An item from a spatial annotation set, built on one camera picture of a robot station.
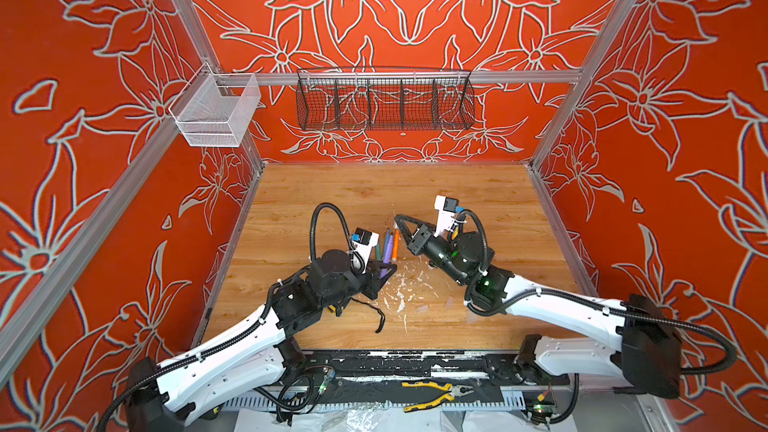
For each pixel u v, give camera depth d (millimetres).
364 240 613
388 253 671
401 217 664
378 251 637
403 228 658
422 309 831
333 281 526
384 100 982
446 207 621
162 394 402
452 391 697
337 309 812
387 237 661
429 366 743
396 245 684
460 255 530
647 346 395
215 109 930
